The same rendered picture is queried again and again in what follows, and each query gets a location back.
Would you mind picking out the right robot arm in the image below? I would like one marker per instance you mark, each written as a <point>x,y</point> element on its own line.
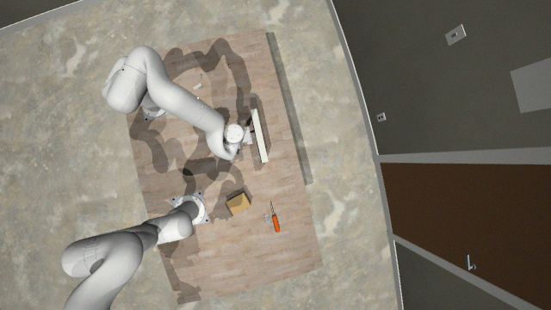
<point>109,260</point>

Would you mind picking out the orange-handled screwdriver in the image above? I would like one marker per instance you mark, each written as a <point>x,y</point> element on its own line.
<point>275,221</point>

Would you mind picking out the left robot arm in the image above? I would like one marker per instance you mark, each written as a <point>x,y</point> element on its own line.
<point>143,71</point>

